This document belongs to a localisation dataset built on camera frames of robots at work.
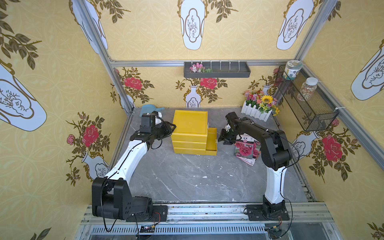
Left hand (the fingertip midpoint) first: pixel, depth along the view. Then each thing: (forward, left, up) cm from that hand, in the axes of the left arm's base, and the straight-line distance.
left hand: (169, 127), depth 85 cm
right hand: (+2, -34, -16) cm, 37 cm away
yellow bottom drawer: (+2, -26, -20) cm, 33 cm away
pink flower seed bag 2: (-14, -48, -17) cm, 52 cm away
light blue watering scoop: (+35, +21, -20) cm, 45 cm away
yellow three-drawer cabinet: (-6, -12, 0) cm, 13 cm away
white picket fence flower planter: (+23, -59, -13) cm, 65 cm away
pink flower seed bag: (-6, -48, -16) cm, 50 cm away
